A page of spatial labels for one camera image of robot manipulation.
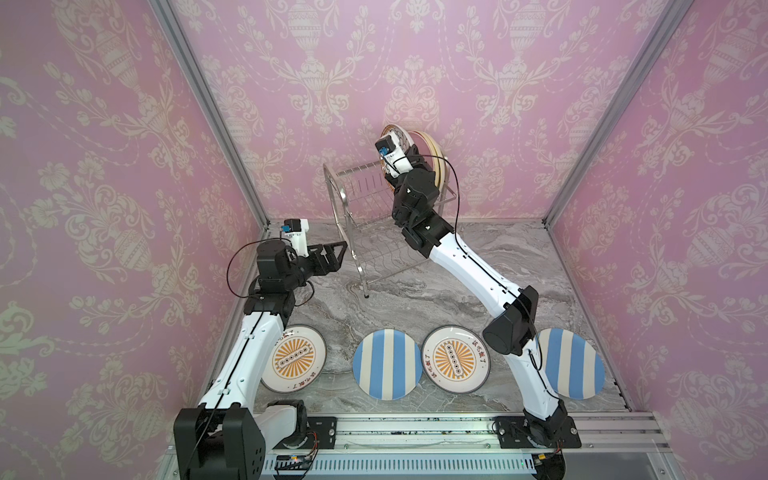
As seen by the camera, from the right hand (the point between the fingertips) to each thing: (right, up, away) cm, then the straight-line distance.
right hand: (422, 147), depth 71 cm
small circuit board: (-32, -77, +2) cm, 83 cm away
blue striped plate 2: (+45, -57, +14) cm, 74 cm away
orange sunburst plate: (-35, -56, +15) cm, 68 cm away
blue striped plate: (-9, -57, +14) cm, 60 cm away
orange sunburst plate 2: (+11, -56, +15) cm, 59 cm away
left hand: (-22, -24, +6) cm, 32 cm away
